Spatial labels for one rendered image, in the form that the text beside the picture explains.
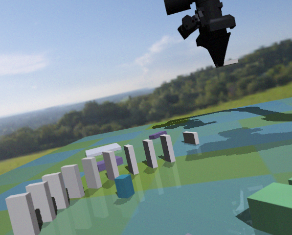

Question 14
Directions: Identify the blue rectangular block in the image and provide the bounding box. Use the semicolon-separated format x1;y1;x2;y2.
114;174;135;198

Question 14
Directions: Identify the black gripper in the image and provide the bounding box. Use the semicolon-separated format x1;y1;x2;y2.
196;0;236;66

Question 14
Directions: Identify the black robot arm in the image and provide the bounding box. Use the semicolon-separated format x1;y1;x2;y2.
164;0;208;39

